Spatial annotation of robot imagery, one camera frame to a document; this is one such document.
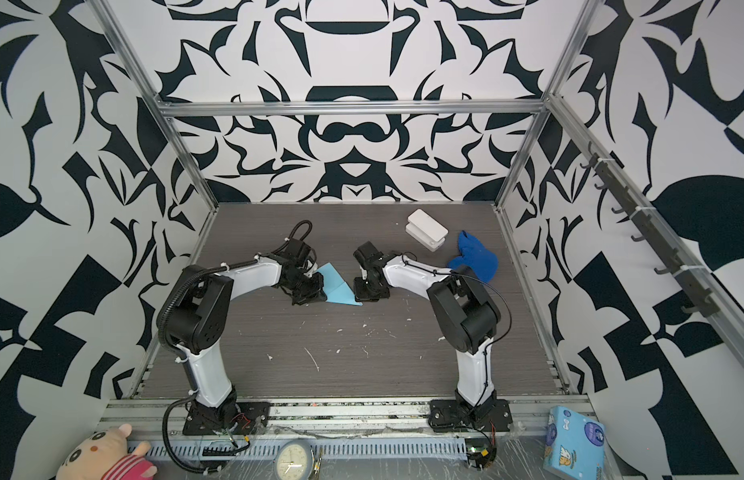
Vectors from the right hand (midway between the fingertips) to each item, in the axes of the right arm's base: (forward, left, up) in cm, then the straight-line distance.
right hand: (361, 295), depth 93 cm
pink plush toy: (-39, +52, +6) cm, 66 cm away
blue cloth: (+13, -41, -3) cm, 43 cm away
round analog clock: (-41, +14, +2) cm, 43 cm away
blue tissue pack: (-38, -48, +1) cm, 62 cm away
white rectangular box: (+24, -22, +2) cm, 33 cm away
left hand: (+2, +10, 0) cm, 10 cm away
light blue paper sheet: (+3, +8, -2) cm, 9 cm away
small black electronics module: (-39, -28, -4) cm, 49 cm away
